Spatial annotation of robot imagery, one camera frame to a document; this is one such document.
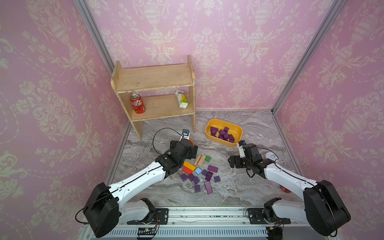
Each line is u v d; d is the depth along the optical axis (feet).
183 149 1.91
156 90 3.61
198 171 2.86
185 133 2.26
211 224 2.40
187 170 2.93
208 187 2.73
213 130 3.48
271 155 2.96
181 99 3.00
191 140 3.39
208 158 3.11
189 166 2.97
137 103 2.74
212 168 2.95
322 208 1.35
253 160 2.24
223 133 3.37
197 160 3.01
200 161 3.02
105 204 1.30
